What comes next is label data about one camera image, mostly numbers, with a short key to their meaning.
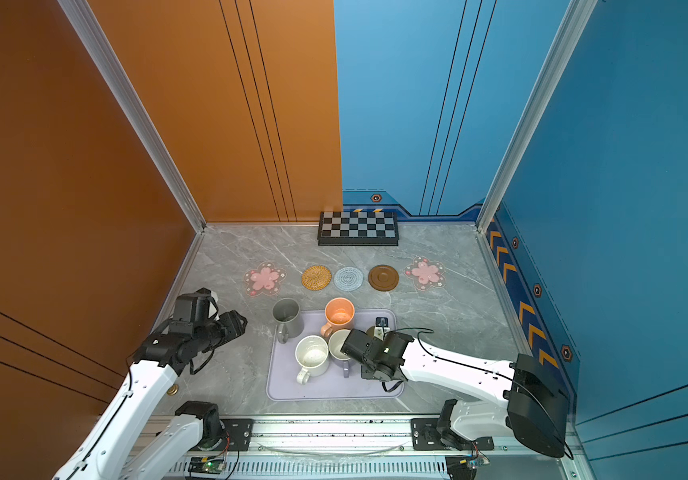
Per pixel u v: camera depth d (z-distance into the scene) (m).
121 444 0.42
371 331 0.78
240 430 0.74
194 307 0.60
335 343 0.83
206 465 0.71
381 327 0.72
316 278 1.03
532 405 0.40
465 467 0.70
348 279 1.03
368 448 0.73
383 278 1.03
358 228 1.16
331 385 0.82
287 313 0.87
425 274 1.06
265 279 1.03
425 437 0.72
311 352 0.85
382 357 0.55
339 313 0.93
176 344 0.53
